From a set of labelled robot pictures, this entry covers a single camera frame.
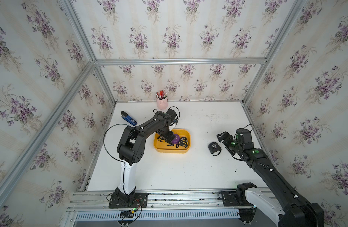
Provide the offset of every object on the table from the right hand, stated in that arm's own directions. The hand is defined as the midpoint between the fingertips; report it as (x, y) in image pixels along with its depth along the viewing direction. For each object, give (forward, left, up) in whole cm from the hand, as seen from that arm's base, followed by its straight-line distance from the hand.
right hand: (221, 139), depth 83 cm
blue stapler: (+23, +65, -11) cm, 69 cm away
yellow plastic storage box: (0, +38, -11) cm, 39 cm away
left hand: (+6, +35, -9) cm, 36 cm away
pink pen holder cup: (+35, +39, -7) cm, 53 cm away
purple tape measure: (+4, +27, -9) cm, 29 cm away
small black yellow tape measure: (+3, +22, -10) cm, 25 cm away
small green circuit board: (-37, +51, -15) cm, 65 cm away
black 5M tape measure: (-2, +3, -9) cm, 10 cm away
